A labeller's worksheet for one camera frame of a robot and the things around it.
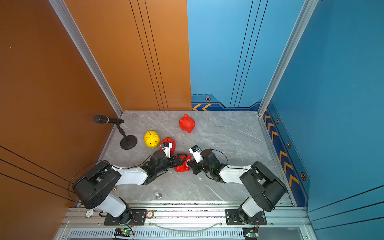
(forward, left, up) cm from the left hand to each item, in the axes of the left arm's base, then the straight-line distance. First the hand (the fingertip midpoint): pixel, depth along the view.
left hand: (185, 156), depth 88 cm
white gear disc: (-29, +47, -7) cm, 56 cm away
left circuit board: (-37, +28, -8) cm, 47 cm away
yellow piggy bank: (+11, +22, +2) cm, 24 cm away
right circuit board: (-36, -33, -9) cm, 50 cm away
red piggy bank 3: (+25, 0, +1) cm, 25 cm away
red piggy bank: (+9, +11, +3) cm, 14 cm away
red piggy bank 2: (-8, 0, 0) cm, 8 cm away
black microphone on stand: (+12, +40, -5) cm, 42 cm away
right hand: (-4, -2, -1) cm, 5 cm away
